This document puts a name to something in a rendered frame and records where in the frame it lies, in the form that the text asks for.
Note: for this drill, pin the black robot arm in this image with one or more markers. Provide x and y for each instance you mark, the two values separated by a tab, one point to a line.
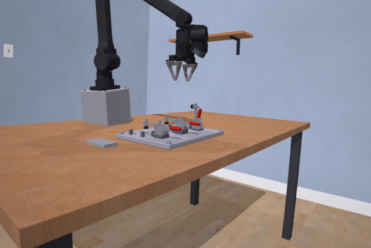
106	58

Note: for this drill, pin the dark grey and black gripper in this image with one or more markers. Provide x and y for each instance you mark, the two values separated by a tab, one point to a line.
178	62

